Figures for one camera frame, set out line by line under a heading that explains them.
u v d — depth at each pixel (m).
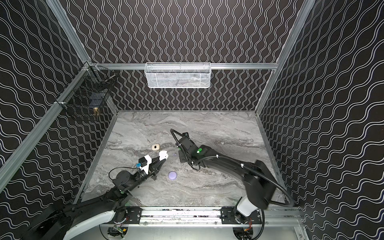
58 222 0.43
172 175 0.88
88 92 0.95
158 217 0.76
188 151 0.62
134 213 0.76
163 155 0.73
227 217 0.73
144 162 0.62
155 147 0.98
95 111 0.83
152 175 0.66
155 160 0.71
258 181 0.43
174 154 0.96
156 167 0.70
